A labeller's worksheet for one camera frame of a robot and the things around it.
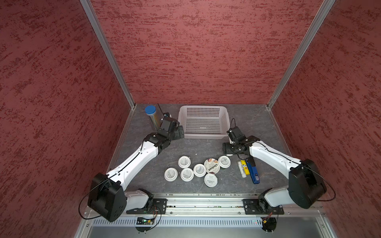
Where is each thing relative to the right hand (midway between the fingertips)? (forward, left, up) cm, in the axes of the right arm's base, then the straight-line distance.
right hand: (228, 151), depth 88 cm
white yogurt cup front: (-16, +12, 0) cm, 21 cm away
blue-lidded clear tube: (+21, +47, +16) cm, 54 cm away
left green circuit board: (-33, +48, -7) cm, 58 cm away
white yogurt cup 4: (-13, +34, +1) cm, 37 cm away
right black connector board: (-36, -14, -5) cm, 39 cm away
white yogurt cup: (-6, +27, +1) cm, 28 cm away
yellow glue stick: (-9, -9, -4) cm, 14 cm away
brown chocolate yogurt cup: (-8, +11, -1) cm, 13 cm away
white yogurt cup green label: (-7, +4, +1) cm, 8 cm away
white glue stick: (-9, -7, -4) cm, 12 cm away
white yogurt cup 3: (-13, +25, +1) cm, 28 cm away
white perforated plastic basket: (+28, +13, -6) cm, 31 cm away
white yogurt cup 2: (-11, +18, +1) cm, 21 cm away
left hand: (+7, +32, +11) cm, 35 cm away
